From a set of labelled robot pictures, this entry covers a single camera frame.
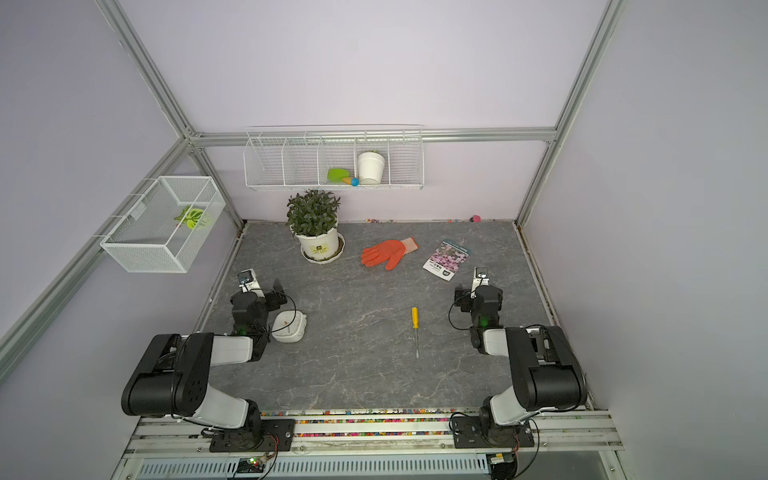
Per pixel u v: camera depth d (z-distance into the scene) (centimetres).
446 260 108
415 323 92
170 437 76
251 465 71
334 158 89
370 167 92
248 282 78
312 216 96
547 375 45
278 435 74
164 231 82
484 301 71
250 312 70
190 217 80
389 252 109
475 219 124
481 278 80
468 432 74
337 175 101
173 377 45
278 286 87
